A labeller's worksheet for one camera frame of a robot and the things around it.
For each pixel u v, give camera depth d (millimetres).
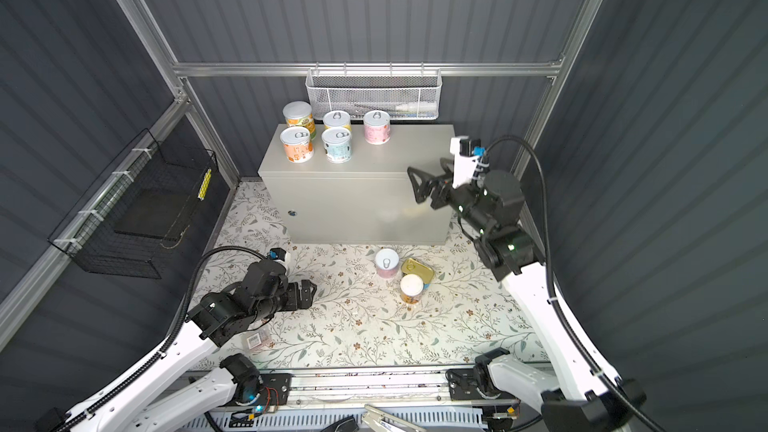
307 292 688
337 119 804
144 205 754
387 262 909
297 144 736
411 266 908
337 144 740
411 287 844
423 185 543
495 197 450
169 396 534
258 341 788
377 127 791
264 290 571
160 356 455
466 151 510
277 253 684
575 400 373
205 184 832
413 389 753
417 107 868
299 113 777
